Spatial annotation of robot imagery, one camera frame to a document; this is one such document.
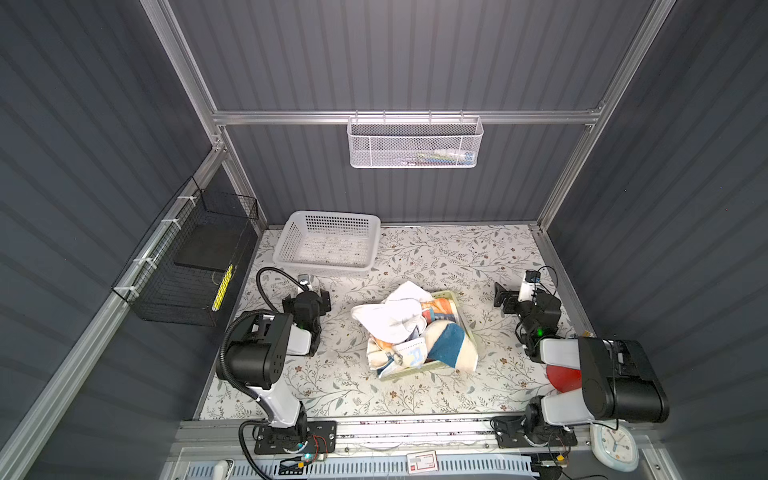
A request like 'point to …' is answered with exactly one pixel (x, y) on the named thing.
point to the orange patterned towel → (438, 309)
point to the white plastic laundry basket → (328, 243)
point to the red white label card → (422, 462)
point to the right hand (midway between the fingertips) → (516, 286)
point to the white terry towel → (395, 319)
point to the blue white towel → (448, 343)
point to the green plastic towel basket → (467, 325)
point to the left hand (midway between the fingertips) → (305, 293)
